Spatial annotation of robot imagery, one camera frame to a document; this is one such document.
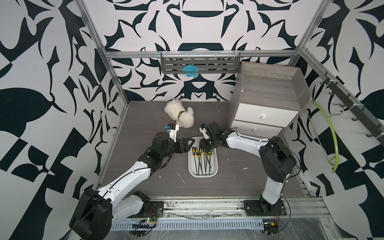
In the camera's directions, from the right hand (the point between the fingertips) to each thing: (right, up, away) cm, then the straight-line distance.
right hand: (201, 143), depth 92 cm
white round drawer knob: (+33, +16, -11) cm, 38 cm away
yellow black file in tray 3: (+5, -12, -3) cm, 13 cm away
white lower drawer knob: (+33, +8, +1) cm, 34 cm away
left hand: (-7, +5, -14) cm, 16 cm away
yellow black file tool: (-4, -7, -1) cm, 8 cm away
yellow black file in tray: (+1, -5, 0) cm, 5 cm away
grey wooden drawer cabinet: (+37, +26, -12) cm, 47 cm away
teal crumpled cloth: (-6, +45, -2) cm, 46 cm away
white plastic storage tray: (+1, -13, -5) cm, 14 cm away
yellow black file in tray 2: (+4, -7, -1) cm, 8 cm away
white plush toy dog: (-16, +20, +9) cm, 27 cm away
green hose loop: (+56, +9, -26) cm, 63 cm away
